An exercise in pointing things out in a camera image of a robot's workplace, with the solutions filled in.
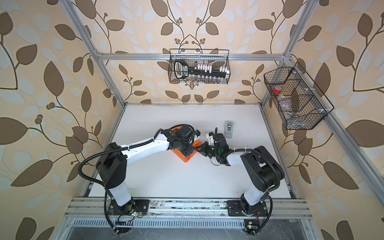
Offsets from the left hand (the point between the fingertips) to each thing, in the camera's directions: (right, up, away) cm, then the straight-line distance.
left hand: (192, 147), depth 85 cm
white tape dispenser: (+25, +9, +17) cm, 31 cm away
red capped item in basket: (+51, +34, +3) cm, 61 cm away
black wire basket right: (+55, +24, -12) cm, 61 cm away
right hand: (+2, -2, +3) cm, 4 cm away
